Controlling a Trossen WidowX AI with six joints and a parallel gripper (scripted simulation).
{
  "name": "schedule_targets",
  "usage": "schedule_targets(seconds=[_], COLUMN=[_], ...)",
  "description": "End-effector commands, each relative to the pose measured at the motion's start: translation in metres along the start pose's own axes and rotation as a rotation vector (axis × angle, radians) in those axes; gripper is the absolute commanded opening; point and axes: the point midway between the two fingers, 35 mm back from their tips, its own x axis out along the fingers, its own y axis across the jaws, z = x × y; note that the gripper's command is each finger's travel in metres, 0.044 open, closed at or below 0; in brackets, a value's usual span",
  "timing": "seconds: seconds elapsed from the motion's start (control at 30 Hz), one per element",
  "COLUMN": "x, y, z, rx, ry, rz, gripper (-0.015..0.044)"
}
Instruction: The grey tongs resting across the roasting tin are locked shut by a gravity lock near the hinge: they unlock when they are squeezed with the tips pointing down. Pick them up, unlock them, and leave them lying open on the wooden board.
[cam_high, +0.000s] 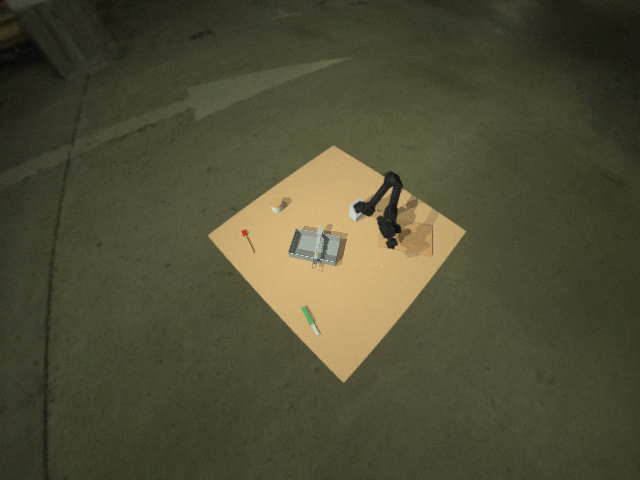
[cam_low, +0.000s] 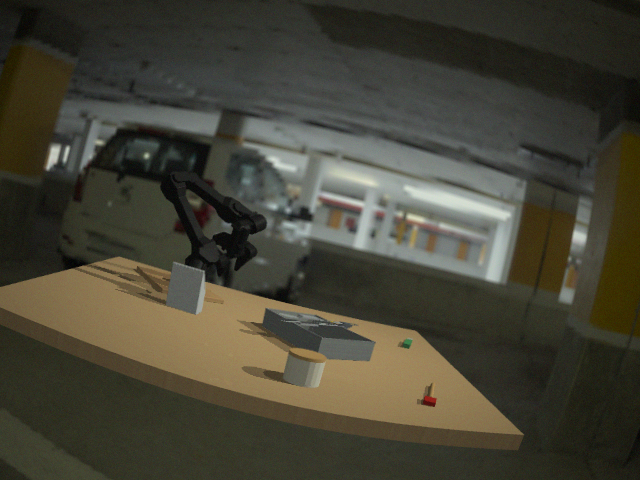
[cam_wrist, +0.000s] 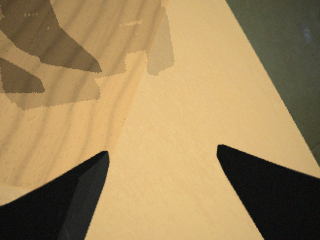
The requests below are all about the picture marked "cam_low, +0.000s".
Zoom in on light wooden board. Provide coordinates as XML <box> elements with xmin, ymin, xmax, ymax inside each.
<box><xmin>136</xmin><ymin>266</ymin><xmax>224</xmax><ymax>304</ymax></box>

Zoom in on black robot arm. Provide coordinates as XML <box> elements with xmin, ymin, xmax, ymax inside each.
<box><xmin>160</xmin><ymin>171</ymin><xmax>267</xmax><ymax>278</ymax></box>

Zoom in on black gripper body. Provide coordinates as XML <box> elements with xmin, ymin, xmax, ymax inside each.
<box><xmin>214</xmin><ymin>235</ymin><xmax>258</xmax><ymax>268</ymax></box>

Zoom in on grey jar with wooden lid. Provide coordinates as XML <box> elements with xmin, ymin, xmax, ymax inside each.
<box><xmin>282</xmin><ymin>348</ymin><xmax>327</xmax><ymax>388</ymax></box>

